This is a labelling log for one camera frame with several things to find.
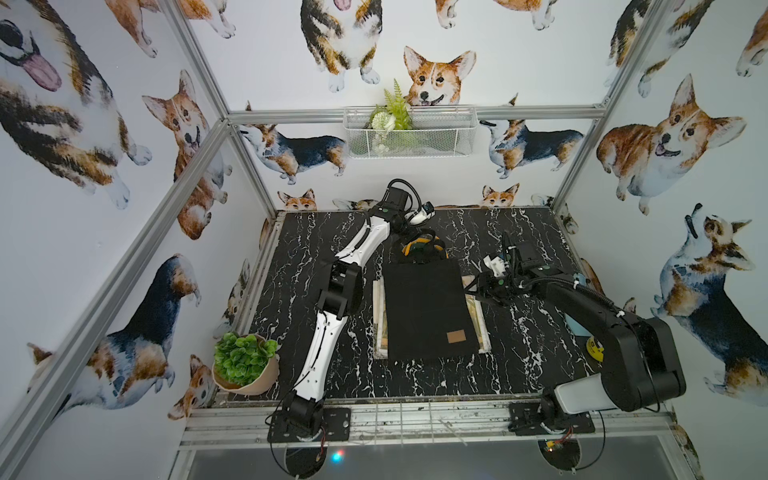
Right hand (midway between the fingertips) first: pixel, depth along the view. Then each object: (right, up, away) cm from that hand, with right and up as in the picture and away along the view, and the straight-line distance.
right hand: (468, 290), depth 85 cm
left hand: (-12, +20, +19) cm, 30 cm away
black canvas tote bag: (-11, -6, +8) cm, 15 cm away
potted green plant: (-55, -14, -16) cm, 59 cm away
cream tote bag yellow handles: (-26, -6, +7) cm, 27 cm away
